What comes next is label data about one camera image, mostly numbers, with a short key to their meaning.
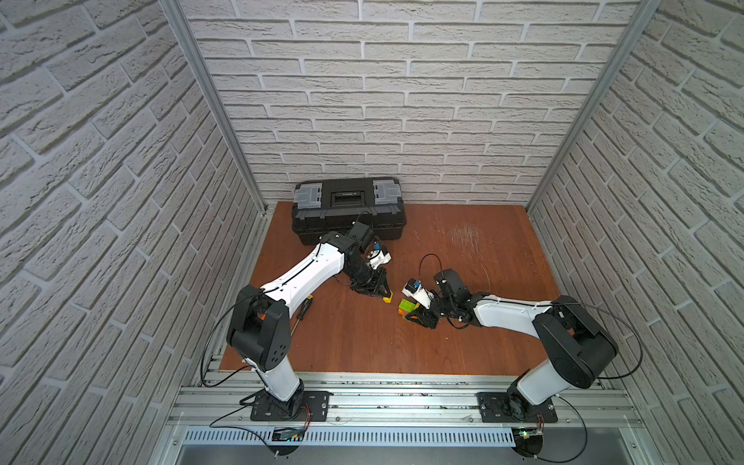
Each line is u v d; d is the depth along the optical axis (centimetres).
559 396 76
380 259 77
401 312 87
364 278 71
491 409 73
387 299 79
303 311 90
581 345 45
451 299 71
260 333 45
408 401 77
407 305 85
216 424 61
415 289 78
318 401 74
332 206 97
